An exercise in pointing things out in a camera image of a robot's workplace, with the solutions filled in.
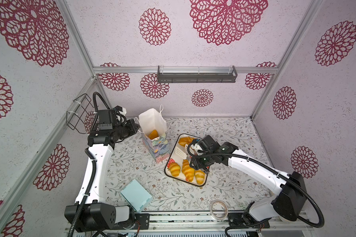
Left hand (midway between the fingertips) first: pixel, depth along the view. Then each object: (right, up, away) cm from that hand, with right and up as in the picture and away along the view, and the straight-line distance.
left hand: (139, 128), depth 74 cm
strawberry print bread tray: (+18, -19, +21) cm, 34 cm away
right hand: (+27, -18, +4) cm, 33 cm away
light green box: (-3, -37, +8) cm, 38 cm away
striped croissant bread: (+18, -24, +15) cm, 34 cm away
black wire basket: (-32, +7, +1) cm, 33 cm away
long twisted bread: (+24, -8, +28) cm, 38 cm away
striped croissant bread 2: (+32, -27, +11) cm, 44 cm away
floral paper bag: (+4, +6, +22) cm, 23 cm away
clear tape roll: (+41, -43, +3) cm, 60 cm away
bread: (+3, -4, +27) cm, 28 cm away
